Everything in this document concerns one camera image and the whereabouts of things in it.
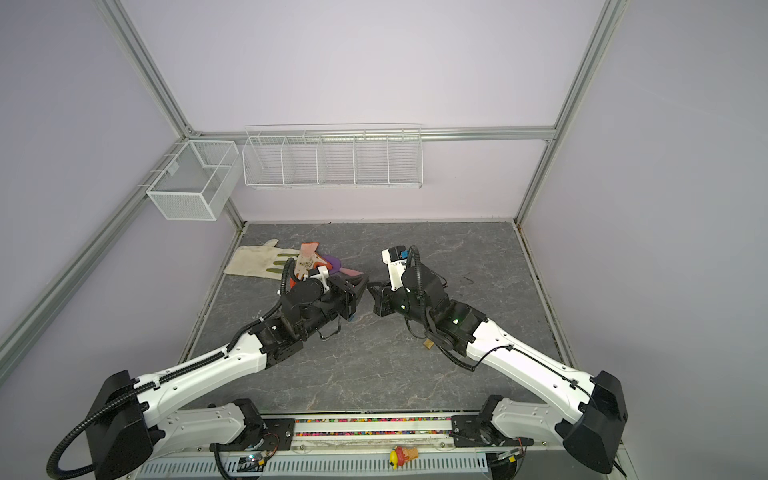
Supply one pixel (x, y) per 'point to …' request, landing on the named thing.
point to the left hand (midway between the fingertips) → (373, 280)
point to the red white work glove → (308, 261)
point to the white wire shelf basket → (334, 156)
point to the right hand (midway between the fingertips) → (367, 288)
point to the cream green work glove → (266, 261)
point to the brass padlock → (428, 343)
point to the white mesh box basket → (198, 182)
